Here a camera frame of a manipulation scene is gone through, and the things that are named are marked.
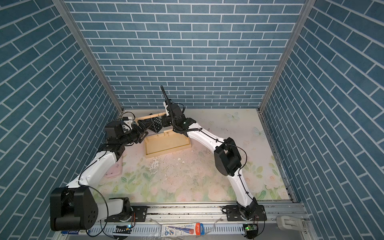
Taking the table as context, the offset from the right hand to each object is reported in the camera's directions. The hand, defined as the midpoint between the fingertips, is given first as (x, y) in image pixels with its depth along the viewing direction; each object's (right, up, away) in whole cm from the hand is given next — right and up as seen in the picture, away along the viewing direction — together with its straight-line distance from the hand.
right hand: (163, 117), depth 87 cm
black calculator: (-11, -5, +24) cm, 27 cm away
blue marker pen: (-38, -54, -20) cm, 69 cm away
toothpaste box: (+19, -53, -18) cm, 59 cm away
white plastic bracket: (+65, -51, -18) cm, 84 cm away
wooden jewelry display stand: (0, -16, +14) cm, 21 cm away
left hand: (-3, -6, -7) cm, 9 cm away
